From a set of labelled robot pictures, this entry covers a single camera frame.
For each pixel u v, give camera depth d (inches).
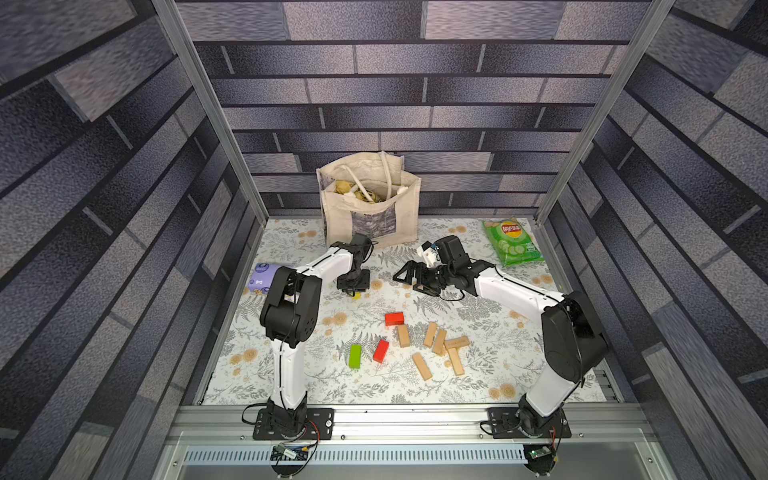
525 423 26.1
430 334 35.2
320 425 28.9
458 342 34.3
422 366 32.7
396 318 36.3
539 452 28.7
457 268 27.6
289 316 21.4
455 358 33.3
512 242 41.2
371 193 39.2
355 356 32.9
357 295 36.1
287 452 27.9
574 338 18.4
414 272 30.5
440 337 34.6
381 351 33.5
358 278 33.0
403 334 34.4
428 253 32.8
